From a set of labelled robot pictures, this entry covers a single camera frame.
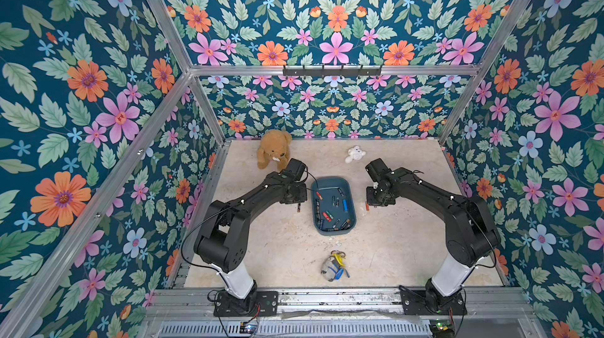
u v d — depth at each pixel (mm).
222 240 460
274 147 953
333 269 764
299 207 958
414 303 737
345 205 953
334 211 935
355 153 1112
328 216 924
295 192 672
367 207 958
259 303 730
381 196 769
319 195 984
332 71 935
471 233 471
